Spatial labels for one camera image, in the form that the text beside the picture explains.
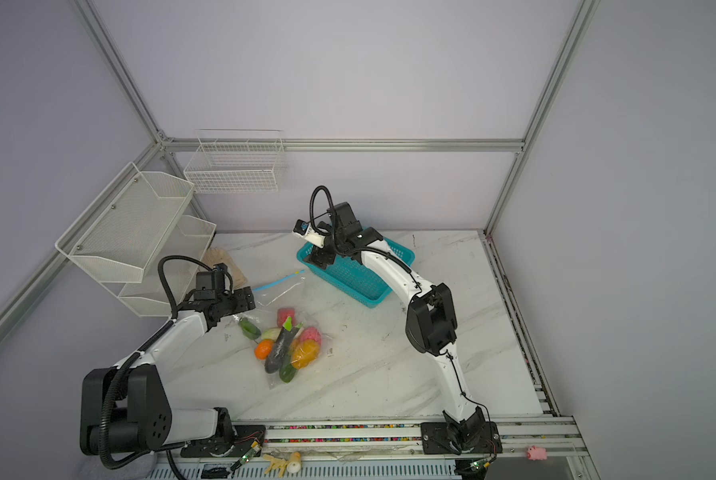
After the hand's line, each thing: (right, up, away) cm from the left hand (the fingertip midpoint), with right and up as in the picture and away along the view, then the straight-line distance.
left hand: (238, 300), depth 89 cm
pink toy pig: (+80, -34, -19) cm, 89 cm away
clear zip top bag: (+14, +2, +6) cm, 16 cm away
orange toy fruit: (+10, -13, -7) cm, 18 cm away
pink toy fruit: (+22, -9, -2) cm, 24 cm away
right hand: (+22, +18, -1) cm, 28 cm away
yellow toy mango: (+22, -13, -9) cm, 27 cm away
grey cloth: (-24, -36, -21) cm, 48 cm away
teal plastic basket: (+33, +6, +19) cm, 38 cm away
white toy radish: (+5, -10, -1) cm, 11 cm away
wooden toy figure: (+22, -36, -20) cm, 46 cm away
